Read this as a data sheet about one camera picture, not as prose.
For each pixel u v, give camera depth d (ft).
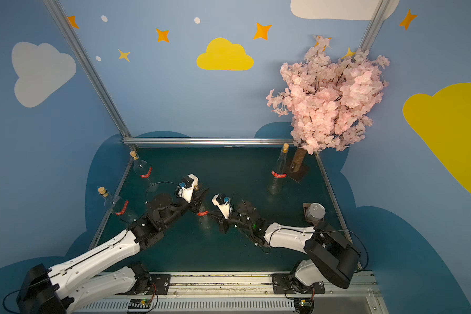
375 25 2.40
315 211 2.90
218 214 2.35
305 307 2.40
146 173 2.98
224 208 2.30
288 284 2.46
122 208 2.62
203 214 2.51
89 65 2.75
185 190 1.98
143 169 2.90
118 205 2.61
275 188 3.42
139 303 2.40
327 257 1.43
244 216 2.07
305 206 3.13
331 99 2.29
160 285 2.42
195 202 2.10
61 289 1.32
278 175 2.90
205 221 2.89
